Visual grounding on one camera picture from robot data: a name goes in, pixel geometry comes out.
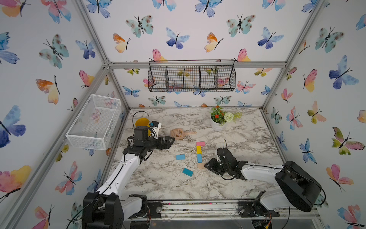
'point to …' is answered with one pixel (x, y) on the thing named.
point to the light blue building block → (180, 157)
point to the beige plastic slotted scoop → (178, 133)
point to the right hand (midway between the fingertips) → (205, 165)
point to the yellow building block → (198, 149)
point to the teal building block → (188, 172)
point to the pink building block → (200, 143)
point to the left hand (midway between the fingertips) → (169, 137)
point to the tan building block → (200, 165)
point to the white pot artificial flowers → (218, 118)
